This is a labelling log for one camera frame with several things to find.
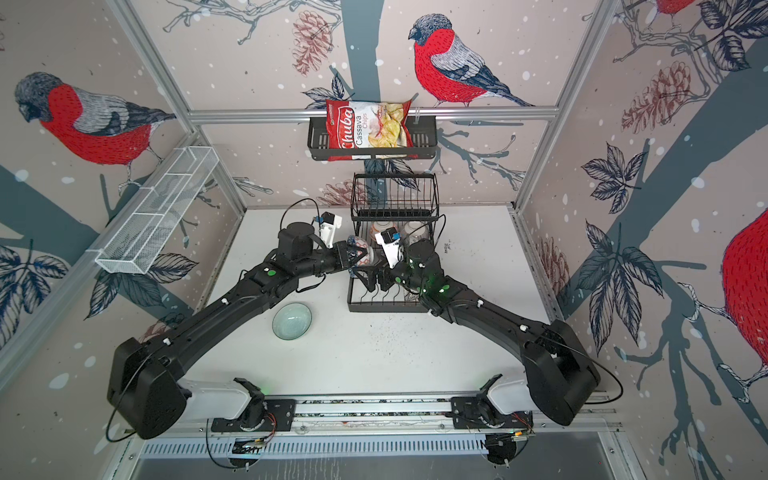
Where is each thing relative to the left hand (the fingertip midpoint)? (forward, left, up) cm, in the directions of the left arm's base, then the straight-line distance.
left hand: (366, 252), depth 72 cm
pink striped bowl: (+25, -15, -21) cm, 35 cm away
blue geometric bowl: (+1, +2, -1) cm, 3 cm away
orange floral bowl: (+26, -2, -20) cm, 33 cm away
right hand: (0, +2, -6) cm, 7 cm away
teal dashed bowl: (-6, +24, -26) cm, 36 cm away
